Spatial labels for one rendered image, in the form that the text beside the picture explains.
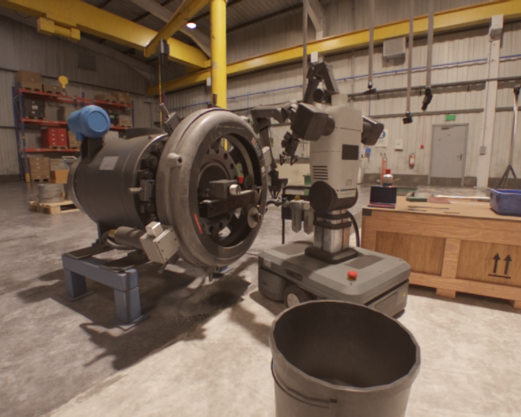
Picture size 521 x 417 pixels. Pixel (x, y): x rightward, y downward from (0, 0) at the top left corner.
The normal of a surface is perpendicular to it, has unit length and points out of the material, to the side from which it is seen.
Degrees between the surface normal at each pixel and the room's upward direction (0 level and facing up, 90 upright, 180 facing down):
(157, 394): 0
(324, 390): 90
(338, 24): 90
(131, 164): 65
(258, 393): 0
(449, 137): 90
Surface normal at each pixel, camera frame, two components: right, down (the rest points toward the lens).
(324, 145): -0.80, 0.10
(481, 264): -0.48, 0.14
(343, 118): 0.60, 0.13
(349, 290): -0.22, -0.64
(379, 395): 0.12, 0.16
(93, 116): 0.88, 0.07
